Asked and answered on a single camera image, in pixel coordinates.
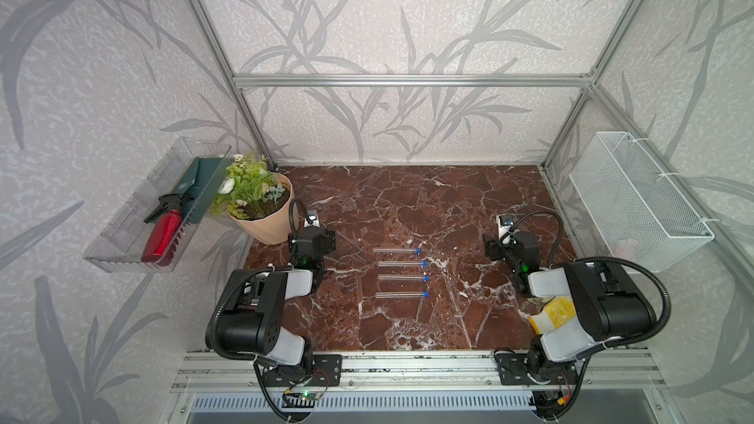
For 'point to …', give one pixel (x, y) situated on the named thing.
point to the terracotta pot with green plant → (256, 197)
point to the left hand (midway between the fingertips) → (312, 228)
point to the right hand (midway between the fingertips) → (496, 230)
